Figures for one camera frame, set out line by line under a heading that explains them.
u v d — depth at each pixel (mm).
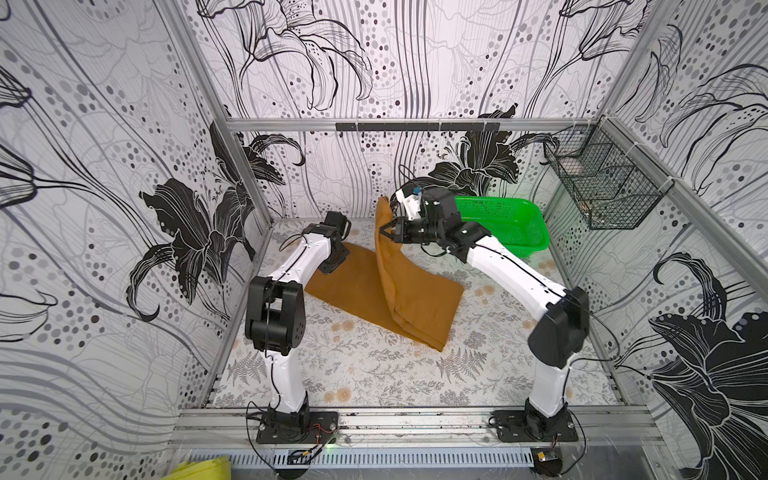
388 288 788
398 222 689
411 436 717
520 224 1140
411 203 713
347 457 701
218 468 621
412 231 693
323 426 732
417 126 894
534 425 640
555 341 466
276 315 507
